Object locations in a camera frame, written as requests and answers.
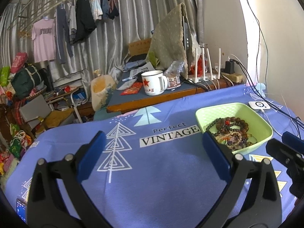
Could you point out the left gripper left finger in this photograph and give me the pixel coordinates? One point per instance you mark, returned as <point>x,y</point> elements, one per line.
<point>46,207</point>

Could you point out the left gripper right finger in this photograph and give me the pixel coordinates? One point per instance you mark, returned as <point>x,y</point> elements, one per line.
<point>262,205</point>

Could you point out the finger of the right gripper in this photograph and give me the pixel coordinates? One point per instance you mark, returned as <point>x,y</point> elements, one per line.
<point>289,158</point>
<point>291,140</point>

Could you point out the smartphone with blue screen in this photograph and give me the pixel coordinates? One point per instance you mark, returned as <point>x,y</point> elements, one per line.
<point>21,209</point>

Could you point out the green plastic tray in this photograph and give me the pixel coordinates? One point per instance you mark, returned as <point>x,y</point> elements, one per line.
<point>235,126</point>

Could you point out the small white round device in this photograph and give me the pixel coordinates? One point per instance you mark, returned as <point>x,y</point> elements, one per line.
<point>259,105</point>

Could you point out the black power adapter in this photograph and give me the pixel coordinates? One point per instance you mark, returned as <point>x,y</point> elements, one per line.
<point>229,67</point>

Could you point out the white wifi router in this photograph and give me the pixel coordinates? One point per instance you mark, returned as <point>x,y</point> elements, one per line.
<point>203,69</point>

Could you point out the grey laptop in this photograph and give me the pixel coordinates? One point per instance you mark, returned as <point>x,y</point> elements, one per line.
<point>37,107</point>

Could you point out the clear plastic snack bag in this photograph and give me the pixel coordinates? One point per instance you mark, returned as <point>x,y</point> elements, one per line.
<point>173,74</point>

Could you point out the dark green duffel bag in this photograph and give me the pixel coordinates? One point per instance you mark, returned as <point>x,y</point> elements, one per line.
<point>25,80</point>

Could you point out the beige waste bin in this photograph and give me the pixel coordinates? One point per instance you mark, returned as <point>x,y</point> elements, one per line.
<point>102,89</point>

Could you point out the white enamel mug red star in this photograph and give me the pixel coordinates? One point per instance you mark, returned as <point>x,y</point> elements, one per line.
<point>154,82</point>

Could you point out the wooden desk blue top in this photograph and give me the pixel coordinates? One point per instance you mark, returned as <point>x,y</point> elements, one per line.
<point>140,100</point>

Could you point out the beige dotted cloth cover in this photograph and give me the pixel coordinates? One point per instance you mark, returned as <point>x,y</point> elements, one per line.
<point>167,41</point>

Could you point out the red envelope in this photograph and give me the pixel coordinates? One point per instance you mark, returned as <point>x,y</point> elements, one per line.
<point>134,89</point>

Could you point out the grey hanging trousers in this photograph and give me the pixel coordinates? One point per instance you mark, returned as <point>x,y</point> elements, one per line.
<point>62,34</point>

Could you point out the cardboard box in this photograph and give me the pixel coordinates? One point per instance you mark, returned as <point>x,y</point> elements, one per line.
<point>139,47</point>

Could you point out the pink t-shirt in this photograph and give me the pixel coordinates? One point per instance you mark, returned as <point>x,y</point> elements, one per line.
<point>43,37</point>

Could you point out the black hanging shirt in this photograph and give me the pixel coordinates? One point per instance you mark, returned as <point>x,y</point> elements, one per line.
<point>84,20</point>

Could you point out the grey curtain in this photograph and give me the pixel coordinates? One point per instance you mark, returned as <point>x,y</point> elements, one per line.
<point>105,49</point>

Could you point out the light blue hanging shirt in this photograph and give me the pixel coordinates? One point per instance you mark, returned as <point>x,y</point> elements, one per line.
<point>96,9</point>

